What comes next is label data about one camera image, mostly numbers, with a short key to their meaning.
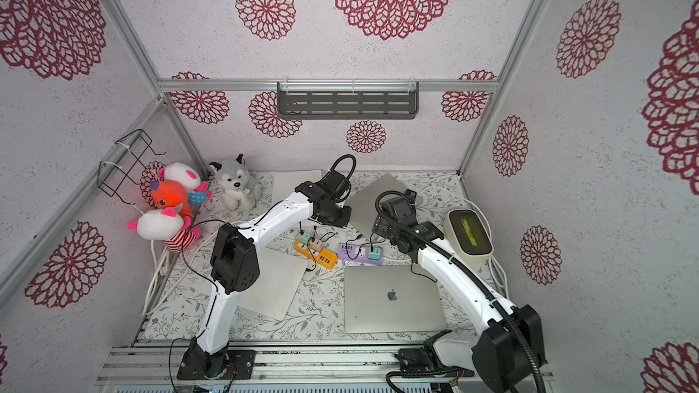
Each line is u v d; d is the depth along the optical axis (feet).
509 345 1.28
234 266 1.77
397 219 1.95
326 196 2.25
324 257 3.02
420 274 2.93
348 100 3.23
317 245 2.96
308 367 2.44
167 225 2.68
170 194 2.95
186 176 3.11
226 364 2.27
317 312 2.73
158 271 3.11
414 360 2.43
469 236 3.02
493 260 3.07
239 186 3.17
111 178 2.39
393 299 2.77
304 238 3.01
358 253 3.02
